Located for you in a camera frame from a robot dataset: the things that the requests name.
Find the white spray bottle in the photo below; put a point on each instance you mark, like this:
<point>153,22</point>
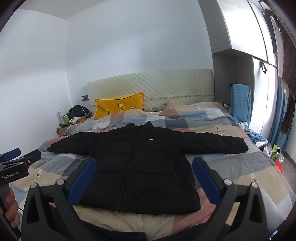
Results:
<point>60,117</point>

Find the red bag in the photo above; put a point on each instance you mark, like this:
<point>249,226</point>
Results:
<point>279,167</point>

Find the white flat device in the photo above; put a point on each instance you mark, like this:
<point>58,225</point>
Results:
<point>75,119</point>

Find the wooden nightstand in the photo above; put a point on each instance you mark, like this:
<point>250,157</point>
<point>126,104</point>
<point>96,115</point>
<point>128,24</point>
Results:
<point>64,125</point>

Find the blue curtain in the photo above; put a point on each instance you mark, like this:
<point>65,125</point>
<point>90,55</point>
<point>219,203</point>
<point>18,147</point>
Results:
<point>278,120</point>

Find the person's left hand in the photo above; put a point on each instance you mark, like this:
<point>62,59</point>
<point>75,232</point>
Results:
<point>13,210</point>

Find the group of small bottles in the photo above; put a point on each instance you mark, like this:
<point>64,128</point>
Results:
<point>225,104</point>

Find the checked patchwork blanket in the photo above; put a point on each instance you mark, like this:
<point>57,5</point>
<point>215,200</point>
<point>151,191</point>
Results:
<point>231,139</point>

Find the green carton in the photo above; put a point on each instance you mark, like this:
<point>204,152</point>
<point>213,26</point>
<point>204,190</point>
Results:
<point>275,153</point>

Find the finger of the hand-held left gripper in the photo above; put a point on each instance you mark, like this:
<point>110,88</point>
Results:
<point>11,153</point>
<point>30,157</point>

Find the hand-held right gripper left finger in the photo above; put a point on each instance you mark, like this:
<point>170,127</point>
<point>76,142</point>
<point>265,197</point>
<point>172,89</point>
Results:
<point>82,177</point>

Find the crumpled blue cloth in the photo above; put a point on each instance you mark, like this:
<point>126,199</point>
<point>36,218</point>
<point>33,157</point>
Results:
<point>256,137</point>

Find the grey and white wardrobe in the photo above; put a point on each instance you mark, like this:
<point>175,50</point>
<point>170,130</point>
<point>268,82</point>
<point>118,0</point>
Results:
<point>240,27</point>

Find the pink checked pillow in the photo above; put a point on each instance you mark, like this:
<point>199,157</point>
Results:
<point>172,106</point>

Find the yellow crown pillow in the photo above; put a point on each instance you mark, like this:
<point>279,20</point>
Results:
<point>115,106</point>

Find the window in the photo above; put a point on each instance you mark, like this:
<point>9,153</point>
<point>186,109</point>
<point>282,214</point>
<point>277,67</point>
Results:
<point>263,99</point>

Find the black bag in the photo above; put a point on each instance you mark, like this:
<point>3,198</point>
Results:
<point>77,111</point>

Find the black puffer jacket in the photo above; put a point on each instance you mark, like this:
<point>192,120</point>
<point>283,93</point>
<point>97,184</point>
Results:
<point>143,173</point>

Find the brown patterned hanging cloth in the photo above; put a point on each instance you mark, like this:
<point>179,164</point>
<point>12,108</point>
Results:
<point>289,58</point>

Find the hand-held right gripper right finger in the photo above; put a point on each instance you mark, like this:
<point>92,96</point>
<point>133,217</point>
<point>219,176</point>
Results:
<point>206,182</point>

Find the dark wall socket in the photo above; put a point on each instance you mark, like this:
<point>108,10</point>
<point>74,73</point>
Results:
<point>84,98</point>

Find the cream quilted headboard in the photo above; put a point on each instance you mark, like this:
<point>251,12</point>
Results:
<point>173,88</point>

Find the small green box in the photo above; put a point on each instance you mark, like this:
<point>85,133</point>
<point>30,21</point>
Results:
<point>66,118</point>

